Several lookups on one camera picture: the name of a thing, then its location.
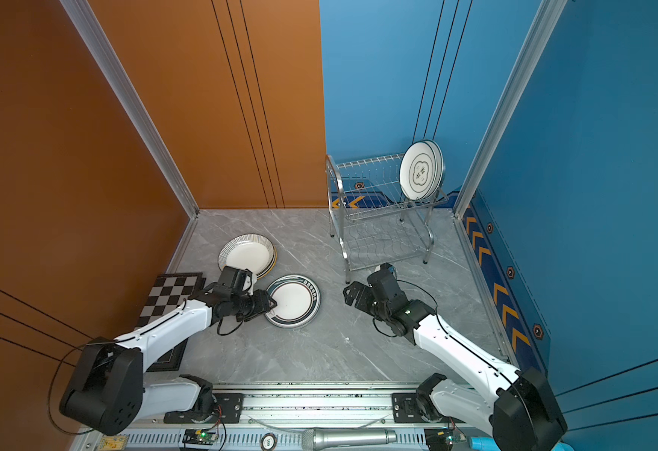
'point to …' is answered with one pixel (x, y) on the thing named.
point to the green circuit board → (199, 437)
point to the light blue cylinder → (481, 443)
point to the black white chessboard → (169, 291)
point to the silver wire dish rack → (377, 223)
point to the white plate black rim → (298, 300)
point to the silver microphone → (314, 439)
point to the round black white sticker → (268, 442)
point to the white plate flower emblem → (418, 170)
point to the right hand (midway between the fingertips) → (355, 297)
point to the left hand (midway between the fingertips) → (274, 302)
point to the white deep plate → (247, 251)
